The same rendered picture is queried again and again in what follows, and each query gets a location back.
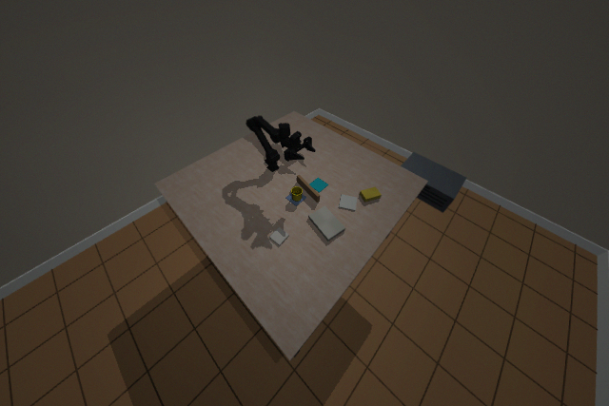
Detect olive yellow cup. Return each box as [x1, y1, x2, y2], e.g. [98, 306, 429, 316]
[291, 186, 303, 202]

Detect olive yellow flat block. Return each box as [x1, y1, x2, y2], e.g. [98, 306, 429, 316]
[360, 187, 382, 203]

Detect brown flat bar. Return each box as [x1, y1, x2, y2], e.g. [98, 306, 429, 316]
[297, 175, 320, 203]

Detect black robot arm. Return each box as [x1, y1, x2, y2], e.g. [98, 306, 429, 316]
[246, 115, 302, 172]

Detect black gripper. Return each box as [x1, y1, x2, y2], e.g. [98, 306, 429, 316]
[284, 136, 316, 161]

